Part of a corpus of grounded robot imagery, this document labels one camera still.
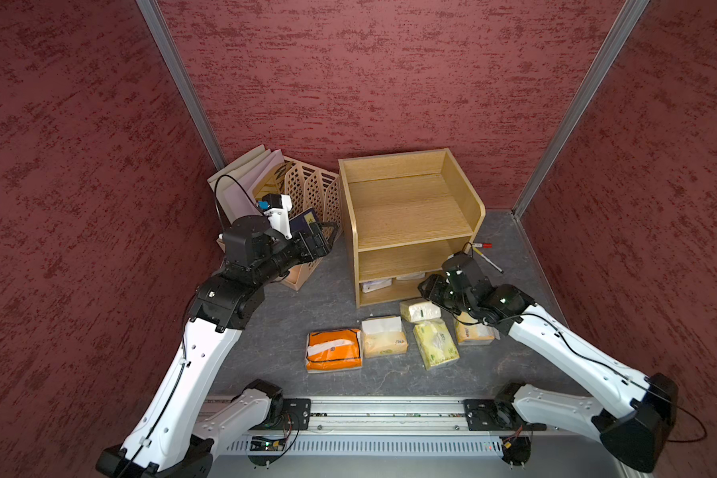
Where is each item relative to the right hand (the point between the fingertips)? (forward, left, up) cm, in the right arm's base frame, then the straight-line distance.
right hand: (422, 296), depth 77 cm
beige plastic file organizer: (+37, +34, +7) cm, 50 cm away
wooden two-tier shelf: (+18, +3, +14) cm, 23 cm away
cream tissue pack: (-6, +11, -13) cm, 18 cm away
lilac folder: (+30, +54, +9) cm, 63 cm away
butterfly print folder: (+39, +45, +8) cm, 60 cm away
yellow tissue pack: (-1, +1, -6) cm, 7 cm away
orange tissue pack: (-10, +24, -10) cm, 28 cm away
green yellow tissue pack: (-9, -4, -11) cm, 15 cm away
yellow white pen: (+24, -30, -19) cm, 43 cm away
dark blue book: (+30, +37, -2) cm, 47 cm away
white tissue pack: (+11, +12, -12) cm, 20 cm away
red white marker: (+31, -30, -19) cm, 47 cm away
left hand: (+4, +24, +21) cm, 32 cm away
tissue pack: (-5, -15, -13) cm, 20 cm away
